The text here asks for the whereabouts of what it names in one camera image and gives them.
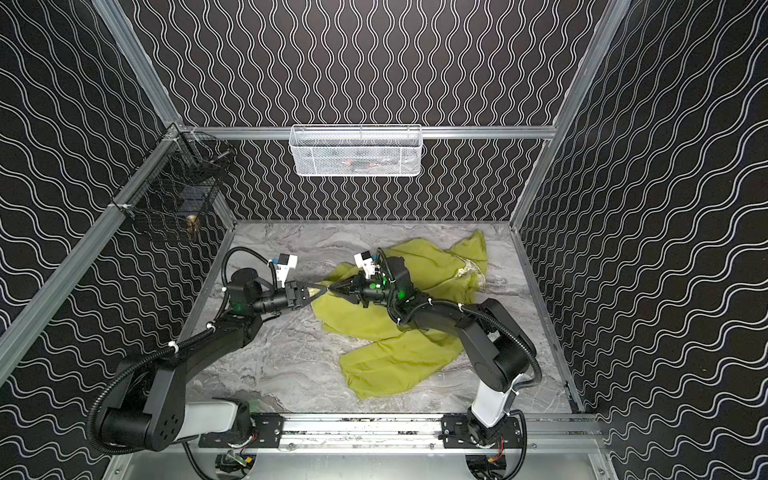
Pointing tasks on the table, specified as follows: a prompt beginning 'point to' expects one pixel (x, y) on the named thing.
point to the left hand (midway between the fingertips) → (332, 293)
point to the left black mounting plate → (268, 428)
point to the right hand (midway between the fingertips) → (330, 291)
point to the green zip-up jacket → (383, 358)
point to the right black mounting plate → (465, 432)
